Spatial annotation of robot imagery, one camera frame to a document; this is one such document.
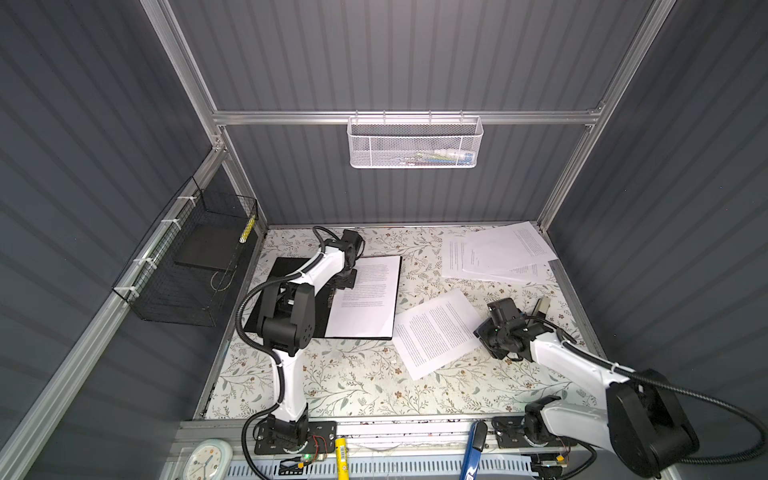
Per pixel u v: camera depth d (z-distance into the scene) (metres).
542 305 0.96
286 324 0.54
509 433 0.74
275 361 0.56
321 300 0.96
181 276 0.73
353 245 0.84
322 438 0.72
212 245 0.77
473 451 0.69
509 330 0.68
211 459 0.69
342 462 0.69
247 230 0.81
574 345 0.69
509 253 1.13
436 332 0.92
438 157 0.93
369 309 0.91
